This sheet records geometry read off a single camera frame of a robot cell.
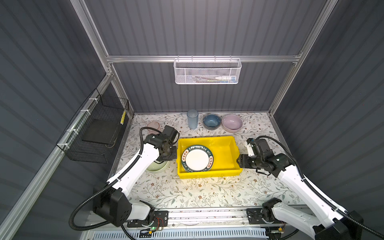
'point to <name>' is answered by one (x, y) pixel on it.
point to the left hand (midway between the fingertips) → (171, 156)
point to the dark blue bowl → (211, 121)
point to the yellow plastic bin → (225, 152)
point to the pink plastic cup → (154, 125)
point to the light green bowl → (154, 167)
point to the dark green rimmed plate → (197, 158)
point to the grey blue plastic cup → (193, 117)
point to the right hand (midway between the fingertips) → (243, 161)
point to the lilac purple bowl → (232, 123)
